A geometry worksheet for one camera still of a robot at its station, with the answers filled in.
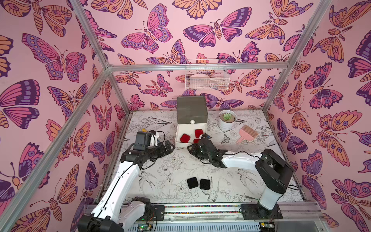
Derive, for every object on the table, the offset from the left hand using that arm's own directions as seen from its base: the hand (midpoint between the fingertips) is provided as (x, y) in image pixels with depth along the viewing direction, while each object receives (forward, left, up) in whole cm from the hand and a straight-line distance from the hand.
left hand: (170, 148), depth 78 cm
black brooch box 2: (-13, -19, -17) cm, 29 cm away
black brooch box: (-13, -12, -17) cm, 24 cm away
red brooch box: (+18, -16, -10) cm, 27 cm away
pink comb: (+23, -52, -18) cm, 60 cm away
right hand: (+3, -7, -8) cm, 11 cm away
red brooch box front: (+14, -7, -11) cm, 19 cm away
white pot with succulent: (+27, -37, -7) cm, 46 cm away
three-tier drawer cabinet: (+20, -12, +3) cm, 23 cm away
